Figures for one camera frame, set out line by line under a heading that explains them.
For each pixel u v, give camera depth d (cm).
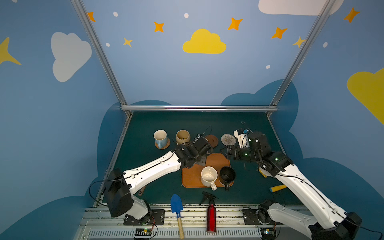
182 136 102
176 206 77
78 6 68
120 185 45
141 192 82
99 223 74
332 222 38
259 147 54
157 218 73
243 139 64
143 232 73
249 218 74
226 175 86
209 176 88
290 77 98
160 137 97
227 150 65
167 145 101
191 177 88
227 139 104
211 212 74
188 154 55
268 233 73
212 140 105
